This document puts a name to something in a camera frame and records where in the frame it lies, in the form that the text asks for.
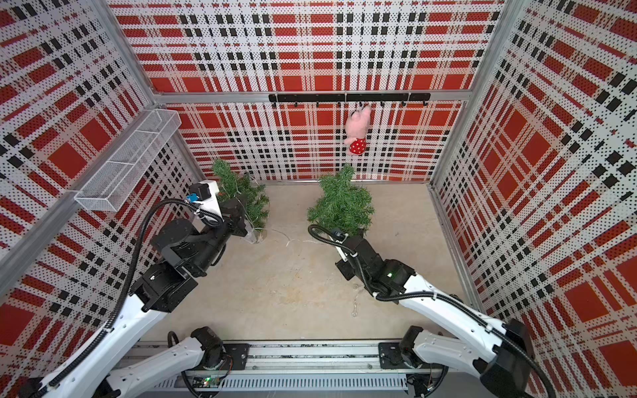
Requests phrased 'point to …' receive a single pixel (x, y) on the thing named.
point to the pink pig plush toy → (356, 128)
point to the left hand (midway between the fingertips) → (250, 196)
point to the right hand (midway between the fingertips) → (349, 251)
